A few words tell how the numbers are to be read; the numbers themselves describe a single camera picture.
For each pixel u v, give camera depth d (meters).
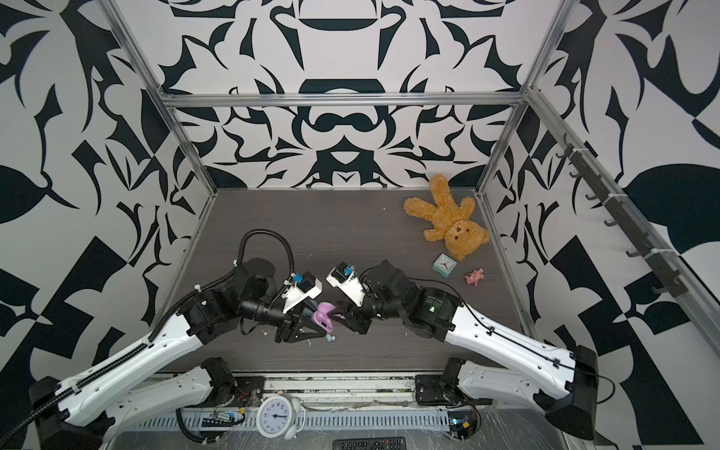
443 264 0.96
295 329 0.57
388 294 0.51
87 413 0.41
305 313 0.63
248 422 0.71
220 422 0.73
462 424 0.71
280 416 0.69
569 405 0.39
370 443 0.66
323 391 0.76
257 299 0.57
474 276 0.93
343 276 0.56
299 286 0.57
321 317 0.63
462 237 0.96
